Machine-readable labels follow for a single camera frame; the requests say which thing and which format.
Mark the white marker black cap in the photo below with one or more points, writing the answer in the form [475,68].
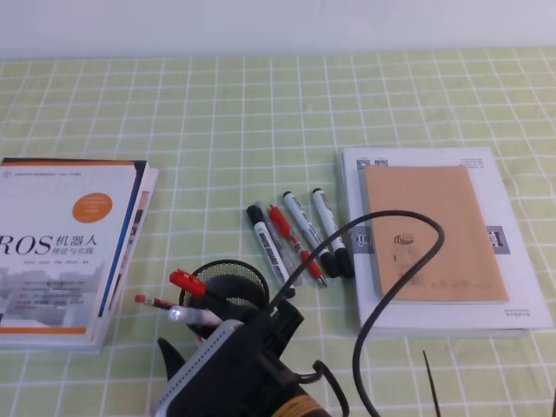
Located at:
[341,254]
[307,228]

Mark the red tipped pencil in holder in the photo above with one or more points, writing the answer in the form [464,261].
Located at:
[153,302]

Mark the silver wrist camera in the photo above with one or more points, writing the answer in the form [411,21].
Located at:
[198,362]

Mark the large white book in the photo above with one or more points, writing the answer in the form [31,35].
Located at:
[526,308]

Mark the black mesh pen holder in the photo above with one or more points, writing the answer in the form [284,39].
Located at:
[255,286]

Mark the tan kraft notebook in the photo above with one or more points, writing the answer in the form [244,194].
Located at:
[465,269]

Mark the white board marker left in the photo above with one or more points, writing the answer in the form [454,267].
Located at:
[276,264]

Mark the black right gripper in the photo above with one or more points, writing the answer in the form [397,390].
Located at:
[246,377]

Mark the white marker black cap right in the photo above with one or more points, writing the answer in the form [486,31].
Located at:
[341,254]

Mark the white marker black cap middle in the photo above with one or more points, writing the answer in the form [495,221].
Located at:
[307,228]

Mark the clear translucent pen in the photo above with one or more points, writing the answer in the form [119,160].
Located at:
[194,316]

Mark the white ROS robot book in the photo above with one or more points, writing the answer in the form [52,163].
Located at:
[56,247]

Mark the red gel pen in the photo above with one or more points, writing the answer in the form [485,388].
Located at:
[286,231]

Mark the red capped pen in holder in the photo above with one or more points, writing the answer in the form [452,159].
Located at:
[201,294]

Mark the black cable tie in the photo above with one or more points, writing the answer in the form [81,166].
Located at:
[432,385]

